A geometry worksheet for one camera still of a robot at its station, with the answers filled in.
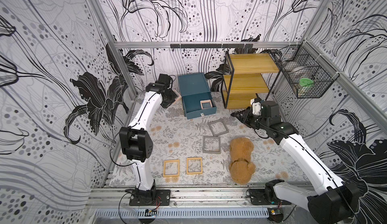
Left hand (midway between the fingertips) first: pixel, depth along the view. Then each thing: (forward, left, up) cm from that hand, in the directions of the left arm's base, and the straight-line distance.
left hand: (173, 101), depth 88 cm
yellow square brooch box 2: (-27, -10, -19) cm, 35 cm away
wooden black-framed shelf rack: (+33, -50, -5) cm, 60 cm away
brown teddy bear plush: (-34, -37, -9) cm, 51 cm away
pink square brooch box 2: (+1, -19, -3) cm, 20 cm away
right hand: (-11, -35, +5) cm, 38 cm away
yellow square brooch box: (-32, -5, -18) cm, 38 cm away
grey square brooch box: (-5, -28, -20) cm, 35 cm away
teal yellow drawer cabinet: (+3, -14, -3) cm, 15 cm away
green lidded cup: (+3, -73, +12) cm, 74 cm away
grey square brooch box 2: (-18, -24, -19) cm, 35 cm away
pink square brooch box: (+2, -3, +2) cm, 3 cm away
